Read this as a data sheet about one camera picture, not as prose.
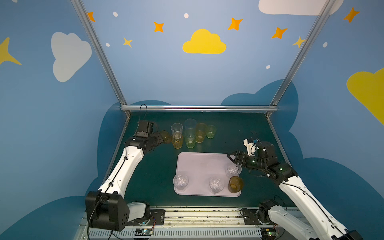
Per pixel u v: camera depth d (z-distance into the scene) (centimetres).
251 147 66
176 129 107
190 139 104
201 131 104
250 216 75
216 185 85
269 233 71
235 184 84
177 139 103
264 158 57
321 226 40
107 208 39
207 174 89
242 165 65
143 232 70
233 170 90
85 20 73
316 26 76
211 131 106
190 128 98
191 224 73
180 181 86
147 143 58
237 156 67
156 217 74
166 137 88
